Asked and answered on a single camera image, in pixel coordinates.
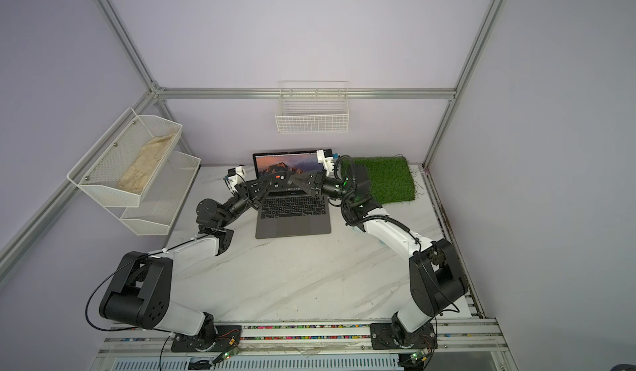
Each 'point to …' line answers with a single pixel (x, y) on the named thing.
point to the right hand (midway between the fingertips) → (293, 181)
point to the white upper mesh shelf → (118, 169)
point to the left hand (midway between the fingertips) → (273, 182)
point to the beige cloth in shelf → (138, 173)
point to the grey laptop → (291, 212)
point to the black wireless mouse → (279, 176)
